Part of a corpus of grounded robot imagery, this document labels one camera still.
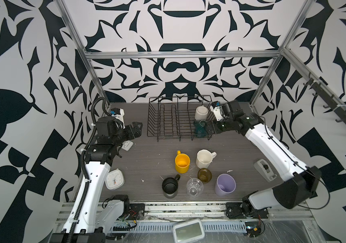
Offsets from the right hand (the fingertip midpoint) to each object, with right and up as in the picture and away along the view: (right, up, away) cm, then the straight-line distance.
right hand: (213, 123), depth 79 cm
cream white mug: (-3, -20, +9) cm, 22 cm away
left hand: (-38, +1, -7) cm, 39 cm away
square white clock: (-51, -30, +2) cm, 59 cm away
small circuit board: (+17, -48, -7) cm, 52 cm away
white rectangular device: (-49, -14, +17) cm, 54 cm away
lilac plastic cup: (+7, -32, +2) cm, 33 cm away
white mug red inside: (-2, +6, +23) cm, 24 cm away
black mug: (-22, -34, +2) cm, 40 cm away
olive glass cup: (-3, -28, +5) cm, 29 cm away
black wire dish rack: (-22, +2, +26) cm, 34 cm away
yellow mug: (-15, -23, +10) cm, 30 cm away
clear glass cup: (-9, -34, +3) cm, 35 cm away
